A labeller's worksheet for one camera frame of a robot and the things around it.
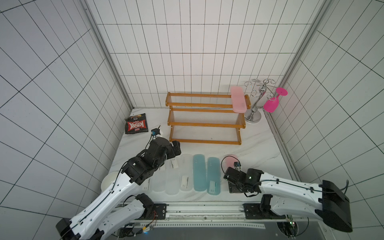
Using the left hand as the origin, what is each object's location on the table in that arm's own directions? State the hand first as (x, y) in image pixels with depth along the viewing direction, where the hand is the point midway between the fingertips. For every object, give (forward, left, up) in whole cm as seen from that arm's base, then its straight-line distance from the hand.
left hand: (170, 148), depth 73 cm
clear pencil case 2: (-7, 0, -20) cm, 21 cm away
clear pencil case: (-4, -8, -20) cm, 22 cm away
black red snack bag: (+30, +30, -19) cm, 47 cm away
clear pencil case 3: (-9, +8, -20) cm, 23 cm away
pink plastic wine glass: (+38, -66, -7) cm, 76 cm away
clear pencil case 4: (-13, +15, -19) cm, 28 cm away
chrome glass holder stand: (+40, -59, -21) cm, 74 cm away
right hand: (-13, -33, -20) cm, 40 cm away
